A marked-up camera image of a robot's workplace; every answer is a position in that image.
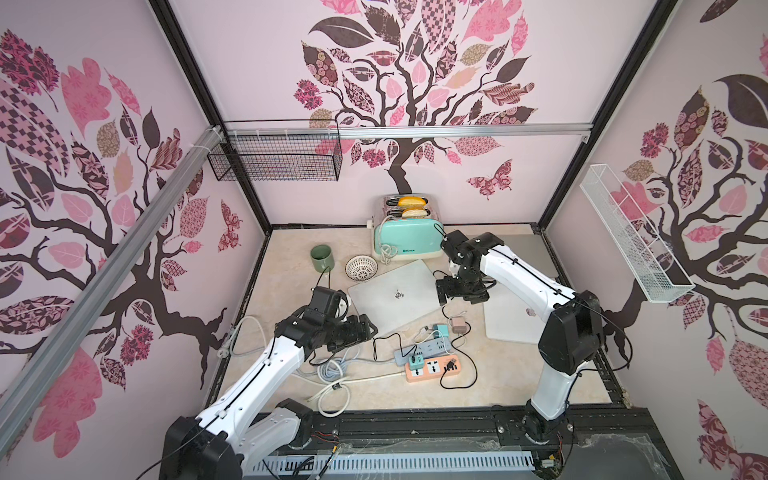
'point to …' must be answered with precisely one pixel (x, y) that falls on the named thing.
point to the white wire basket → (652, 270)
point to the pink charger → (459, 325)
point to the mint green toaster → (399, 238)
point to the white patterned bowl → (361, 267)
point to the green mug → (322, 257)
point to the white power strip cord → (346, 380)
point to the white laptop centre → (397, 298)
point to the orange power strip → (434, 368)
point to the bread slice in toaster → (412, 202)
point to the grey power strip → (426, 349)
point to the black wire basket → (282, 150)
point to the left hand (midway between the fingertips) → (364, 341)
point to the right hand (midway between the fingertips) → (456, 304)
